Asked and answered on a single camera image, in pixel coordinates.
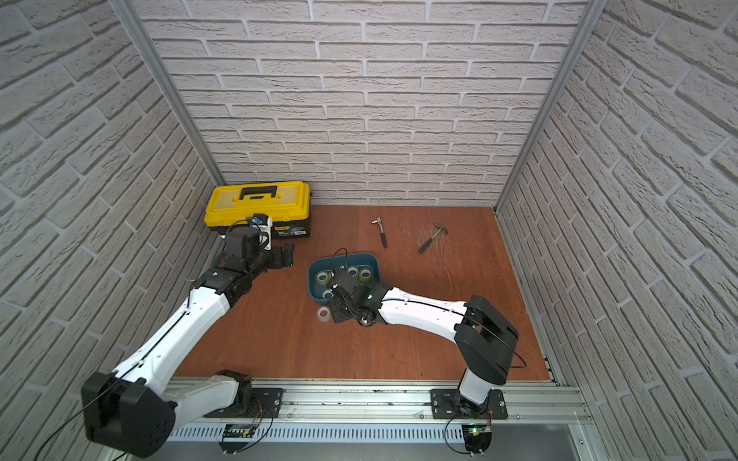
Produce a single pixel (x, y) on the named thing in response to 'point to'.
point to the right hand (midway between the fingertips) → (340, 306)
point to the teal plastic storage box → (363, 264)
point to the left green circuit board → (239, 430)
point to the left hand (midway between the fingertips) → (282, 238)
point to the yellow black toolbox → (287, 204)
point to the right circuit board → (478, 437)
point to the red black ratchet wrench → (382, 234)
